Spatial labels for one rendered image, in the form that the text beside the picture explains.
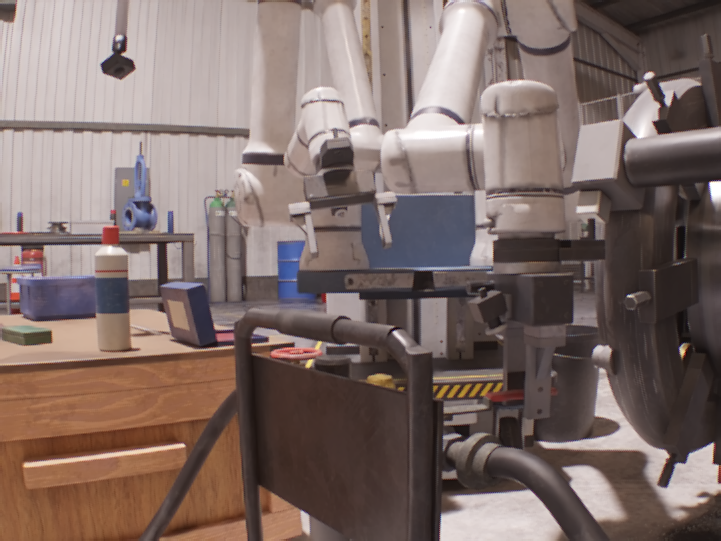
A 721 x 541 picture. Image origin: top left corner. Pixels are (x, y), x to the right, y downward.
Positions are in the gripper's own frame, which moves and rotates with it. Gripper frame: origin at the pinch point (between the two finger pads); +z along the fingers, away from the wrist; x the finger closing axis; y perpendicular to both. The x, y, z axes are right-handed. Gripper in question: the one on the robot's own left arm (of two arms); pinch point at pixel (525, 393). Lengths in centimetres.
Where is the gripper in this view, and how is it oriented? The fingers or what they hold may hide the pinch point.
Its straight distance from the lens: 67.8
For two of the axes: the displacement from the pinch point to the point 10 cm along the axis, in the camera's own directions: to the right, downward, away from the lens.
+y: -9.9, 0.2, -1.3
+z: 0.2, 10.0, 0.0
